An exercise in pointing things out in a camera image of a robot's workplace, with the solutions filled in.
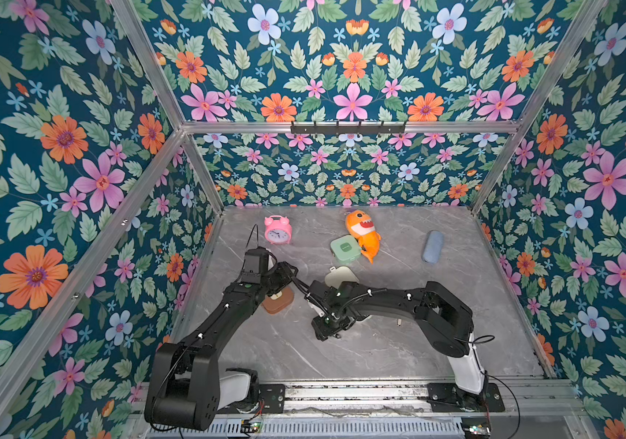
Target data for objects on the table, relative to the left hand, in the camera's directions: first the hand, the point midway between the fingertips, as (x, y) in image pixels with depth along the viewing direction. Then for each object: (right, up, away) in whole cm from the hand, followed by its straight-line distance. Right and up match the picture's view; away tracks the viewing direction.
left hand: (298, 270), depth 87 cm
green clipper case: (+16, +6, +17) cm, 24 cm away
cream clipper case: (+14, -3, +12) cm, 19 cm away
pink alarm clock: (-10, +13, +15) cm, 22 cm away
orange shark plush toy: (+22, +14, +17) cm, 32 cm away
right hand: (+9, -18, 0) cm, 20 cm away
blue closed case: (+50, +7, +18) cm, 54 cm away
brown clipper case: (-8, -13, +4) cm, 16 cm away
